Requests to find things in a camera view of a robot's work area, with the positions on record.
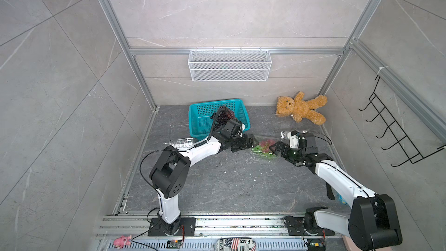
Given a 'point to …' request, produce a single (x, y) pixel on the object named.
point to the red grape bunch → (265, 145)
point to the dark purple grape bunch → (223, 114)
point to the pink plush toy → (119, 242)
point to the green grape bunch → (258, 150)
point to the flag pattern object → (236, 244)
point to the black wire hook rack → (413, 154)
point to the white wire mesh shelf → (227, 65)
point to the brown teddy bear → (299, 108)
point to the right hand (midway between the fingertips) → (277, 150)
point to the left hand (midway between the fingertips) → (255, 143)
